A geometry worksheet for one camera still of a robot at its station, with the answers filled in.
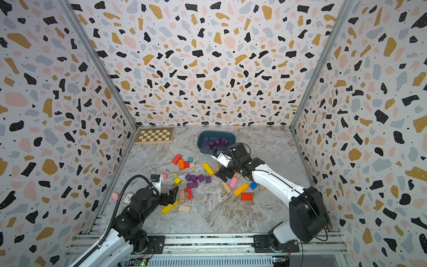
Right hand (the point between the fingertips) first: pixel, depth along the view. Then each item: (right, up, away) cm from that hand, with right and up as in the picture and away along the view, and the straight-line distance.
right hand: (223, 162), depth 85 cm
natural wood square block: (-20, -23, -2) cm, 31 cm away
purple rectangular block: (-18, -13, +7) cm, 24 cm away
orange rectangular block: (-26, -3, +15) cm, 30 cm away
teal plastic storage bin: (-10, +12, +27) cm, 31 cm away
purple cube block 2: (-21, -9, +9) cm, 24 cm away
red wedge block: (+12, -18, +3) cm, 22 cm away
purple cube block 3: (-17, -10, +8) cm, 22 cm away
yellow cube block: (-26, -12, +7) cm, 29 cm away
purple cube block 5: (-9, -11, +9) cm, 17 cm away
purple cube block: (-8, +9, +24) cm, 27 cm away
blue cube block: (+16, -13, +6) cm, 22 cm away
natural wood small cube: (-19, -4, +15) cm, 25 cm away
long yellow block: (-9, -6, +14) cm, 18 cm away
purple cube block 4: (-13, -10, +9) cm, 19 cm away
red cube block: (-23, -3, +15) cm, 27 cm away
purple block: (-12, +7, +23) cm, 27 cm away
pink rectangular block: (+6, -12, +7) cm, 15 cm away
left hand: (-25, -11, -4) cm, 28 cm away
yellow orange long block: (+9, -15, +5) cm, 19 cm away
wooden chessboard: (-47, +15, +28) cm, 57 cm away
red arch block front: (-18, -18, +2) cm, 25 cm away
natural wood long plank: (+1, -15, +7) cm, 16 cm away
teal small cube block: (-21, 0, +18) cm, 28 cm away
